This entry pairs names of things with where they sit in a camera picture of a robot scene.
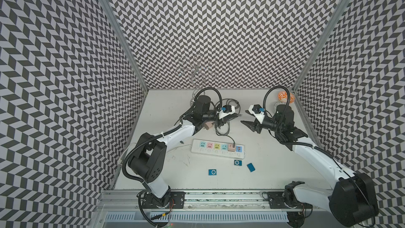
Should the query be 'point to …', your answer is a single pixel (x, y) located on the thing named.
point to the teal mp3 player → (250, 167)
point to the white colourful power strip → (218, 148)
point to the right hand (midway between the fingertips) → (244, 117)
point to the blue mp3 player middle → (238, 162)
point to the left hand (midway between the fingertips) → (235, 114)
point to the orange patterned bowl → (282, 96)
